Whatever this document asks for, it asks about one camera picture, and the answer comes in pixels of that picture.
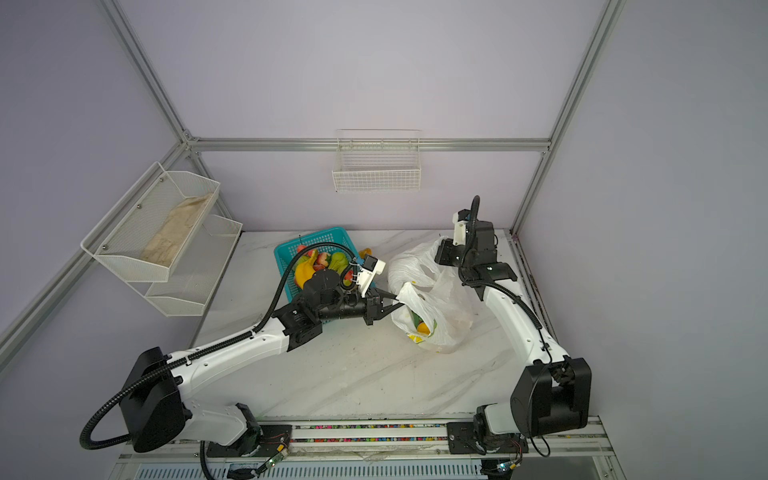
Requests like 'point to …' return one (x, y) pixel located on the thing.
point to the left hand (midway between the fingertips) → (404, 303)
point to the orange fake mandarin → (423, 328)
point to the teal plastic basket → (285, 254)
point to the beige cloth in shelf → (162, 243)
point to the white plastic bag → (437, 312)
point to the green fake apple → (338, 262)
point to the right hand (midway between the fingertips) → (436, 241)
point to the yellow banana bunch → (306, 270)
